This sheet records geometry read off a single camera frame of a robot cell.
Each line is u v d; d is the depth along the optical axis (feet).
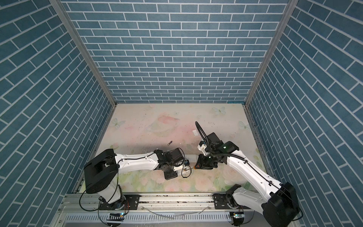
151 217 2.42
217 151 1.90
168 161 2.18
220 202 2.41
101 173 1.46
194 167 2.42
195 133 3.34
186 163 2.53
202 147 2.42
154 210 2.38
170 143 3.18
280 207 1.26
